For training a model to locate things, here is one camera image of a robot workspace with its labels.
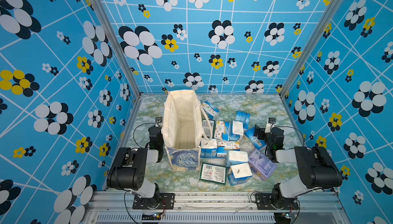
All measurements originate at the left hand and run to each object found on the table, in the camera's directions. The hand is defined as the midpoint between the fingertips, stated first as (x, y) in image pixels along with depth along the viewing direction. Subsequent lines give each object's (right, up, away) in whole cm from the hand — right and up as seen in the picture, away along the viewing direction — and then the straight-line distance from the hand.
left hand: (165, 124), depth 94 cm
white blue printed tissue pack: (+35, -4, -2) cm, 35 cm away
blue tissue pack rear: (+51, +4, +4) cm, 51 cm away
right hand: (+63, -1, 0) cm, 63 cm away
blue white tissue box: (+29, +7, +5) cm, 31 cm away
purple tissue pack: (+54, -20, -14) cm, 59 cm away
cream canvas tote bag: (+12, +1, +8) cm, 14 cm away
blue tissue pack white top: (+40, -21, -23) cm, 51 cm away
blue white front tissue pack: (+27, -11, -15) cm, 32 cm away
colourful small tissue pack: (+35, -11, -8) cm, 38 cm away
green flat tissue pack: (+29, -23, -17) cm, 41 cm away
